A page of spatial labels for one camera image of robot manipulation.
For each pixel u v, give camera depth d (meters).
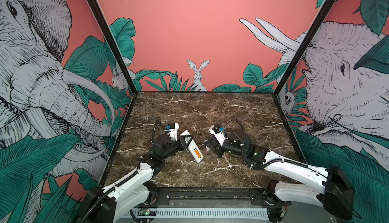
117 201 0.43
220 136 0.63
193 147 0.77
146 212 0.70
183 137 0.75
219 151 0.67
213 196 0.75
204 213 0.70
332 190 0.40
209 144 0.71
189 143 0.76
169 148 0.66
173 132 0.74
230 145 0.64
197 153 0.78
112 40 0.90
